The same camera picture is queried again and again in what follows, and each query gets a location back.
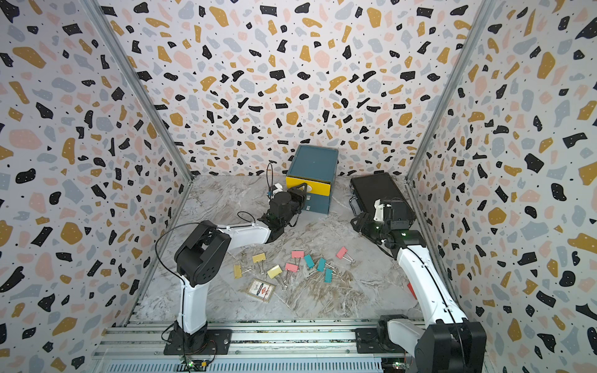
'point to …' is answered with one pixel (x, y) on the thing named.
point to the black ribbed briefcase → (367, 189)
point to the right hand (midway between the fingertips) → (356, 223)
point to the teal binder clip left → (308, 261)
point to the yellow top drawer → (312, 186)
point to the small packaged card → (261, 289)
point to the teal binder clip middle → (321, 264)
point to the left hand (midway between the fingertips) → (311, 183)
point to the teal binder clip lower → (328, 275)
